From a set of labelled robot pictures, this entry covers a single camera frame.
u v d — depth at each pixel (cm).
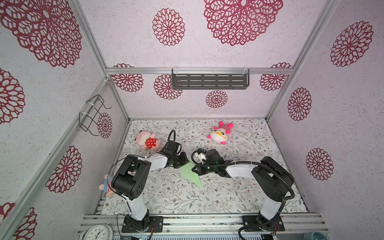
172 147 78
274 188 47
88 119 75
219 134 102
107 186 47
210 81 100
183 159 84
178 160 82
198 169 80
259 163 53
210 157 74
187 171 92
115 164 49
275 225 73
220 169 71
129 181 48
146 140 100
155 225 74
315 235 69
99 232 69
